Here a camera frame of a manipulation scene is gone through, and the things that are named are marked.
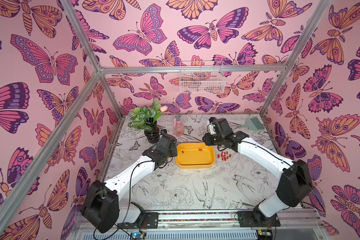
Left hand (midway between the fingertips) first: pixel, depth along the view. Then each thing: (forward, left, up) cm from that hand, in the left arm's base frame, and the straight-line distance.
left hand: (174, 146), depth 86 cm
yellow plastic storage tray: (+2, -12, -15) cm, 19 cm away
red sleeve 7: (+4, -34, -13) cm, 36 cm away
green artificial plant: (+11, +17, +12) cm, 24 cm away
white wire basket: (+39, -17, +20) cm, 47 cm away
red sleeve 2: (0, -32, -14) cm, 35 cm away
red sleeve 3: (+2, -30, -14) cm, 33 cm away
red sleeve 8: (+5, -5, -14) cm, 16 cm away
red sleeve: (+2, -28, -14) cm, 32 cm away
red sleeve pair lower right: (+6, -16, -13) cm, 22 cm away
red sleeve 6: (+2, -36, -14) cm, 38 cm away
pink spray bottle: (+24, -2, -10) cm, 26 cm away
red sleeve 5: (+1, -34, -15) cm, 37 cm away
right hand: (+2, -15, +4) cm, 16 cm away
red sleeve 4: (+2, -32, -14) cm, 35 cm away
